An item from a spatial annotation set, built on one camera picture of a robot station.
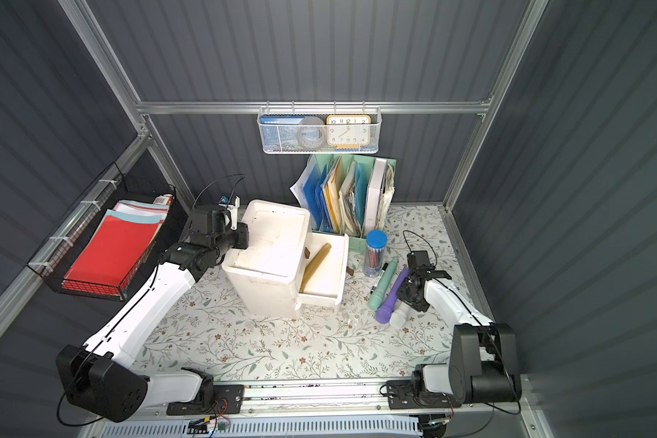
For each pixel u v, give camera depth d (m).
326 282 0.87
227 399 0.74
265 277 0.70
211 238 0.58
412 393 0.73
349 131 0.89
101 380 0.38
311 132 0.91
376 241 0.84
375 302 0.89
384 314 0.85
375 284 0.95
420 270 0.71
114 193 0.77
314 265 0.89
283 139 0.88
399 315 0.83
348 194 0.94
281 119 0.86
